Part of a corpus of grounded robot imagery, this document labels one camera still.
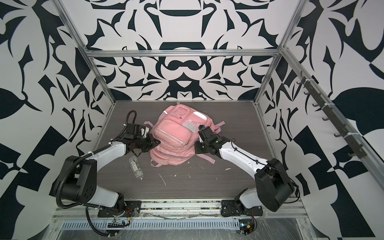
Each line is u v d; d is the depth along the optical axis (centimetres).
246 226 71
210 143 65
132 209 73
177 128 96
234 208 74
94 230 68
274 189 42
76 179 45
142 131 82
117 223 73
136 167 87
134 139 71
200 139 70
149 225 77
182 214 74
